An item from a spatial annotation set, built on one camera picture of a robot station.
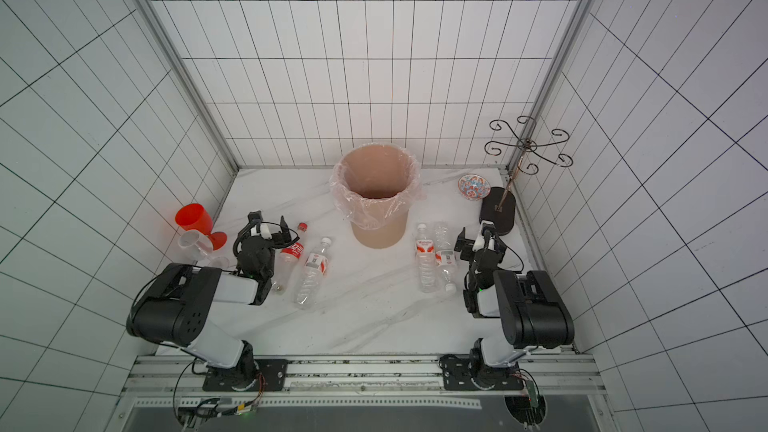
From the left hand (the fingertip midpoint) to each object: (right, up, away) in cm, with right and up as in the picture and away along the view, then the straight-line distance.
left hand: (268, 222), depth 93 cm
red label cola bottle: (+7, -12, -3) cm, 15 cm away
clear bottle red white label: (+50, -8, -3) cm, 50 cm away
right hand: (+69, -2, -3) cm, 69 cm away
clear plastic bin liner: (+34, +13, +6) cm, 37 cm away
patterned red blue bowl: (+71, +11, +19) cm, 75 cm away
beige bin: (+39, -5, +6) cm, 39 cm away
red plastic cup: (-20, +2, -5) cm, 21 cm away
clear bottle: (+56, -10, -4) cm, 57 cm away
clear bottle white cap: (+16, -12, -5) cm, 21 cm away
